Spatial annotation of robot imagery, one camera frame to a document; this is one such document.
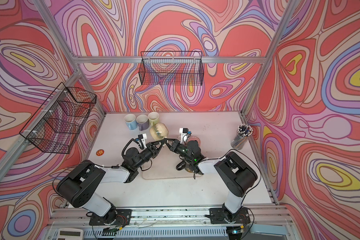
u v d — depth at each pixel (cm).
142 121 107
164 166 90
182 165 87
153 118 106
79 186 45
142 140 73
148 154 75
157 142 80
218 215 74
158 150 77
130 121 102
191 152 67
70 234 68
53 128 73
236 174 48
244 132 86
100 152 96
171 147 76
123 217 73
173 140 78
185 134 78
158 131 79
